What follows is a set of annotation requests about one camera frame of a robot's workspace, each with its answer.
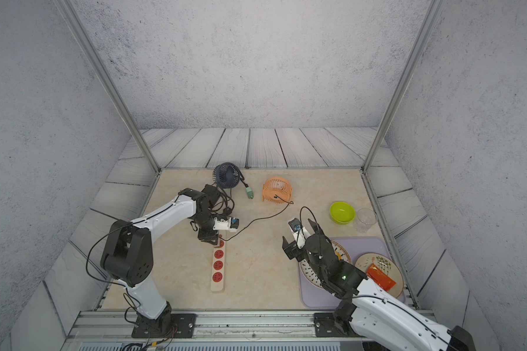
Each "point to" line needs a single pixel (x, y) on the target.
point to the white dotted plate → (308, 272)
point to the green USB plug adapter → (249, 192)
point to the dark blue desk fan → (226, 175)
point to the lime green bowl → (342, 213)
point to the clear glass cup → (365, 218)
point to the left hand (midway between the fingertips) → (217, 235)
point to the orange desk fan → (278, 186)
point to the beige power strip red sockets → (217, 279)
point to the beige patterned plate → (386, 265)
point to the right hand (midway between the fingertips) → (298, 230)
